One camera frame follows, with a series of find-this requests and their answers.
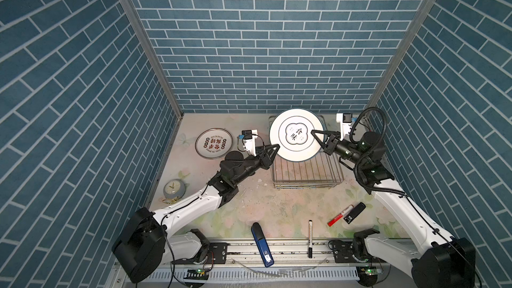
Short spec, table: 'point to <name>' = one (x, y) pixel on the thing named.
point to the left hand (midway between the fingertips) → (279, 148)
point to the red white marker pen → (334, 220)
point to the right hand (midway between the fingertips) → (311, 130)
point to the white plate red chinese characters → (213, 143)
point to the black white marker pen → (310, 249)
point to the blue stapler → (262, 244)
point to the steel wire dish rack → (324, 171)
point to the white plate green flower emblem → (292, 130)
